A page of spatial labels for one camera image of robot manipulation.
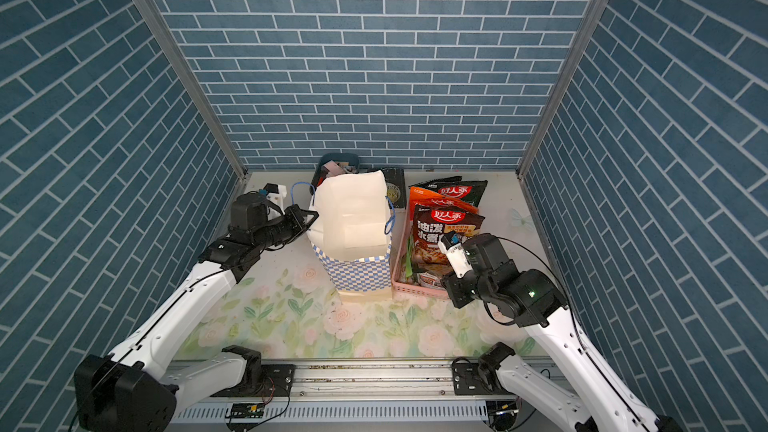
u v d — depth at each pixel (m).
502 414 0.70
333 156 1.19
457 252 0.61
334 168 1.14
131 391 0.37
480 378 0.67
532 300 0.44
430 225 0.83
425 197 0.82
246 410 0.72
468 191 0.89
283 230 0.66
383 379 0.75
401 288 0.87
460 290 0.60
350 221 0.98
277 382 0.73
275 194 0.72
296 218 0.67
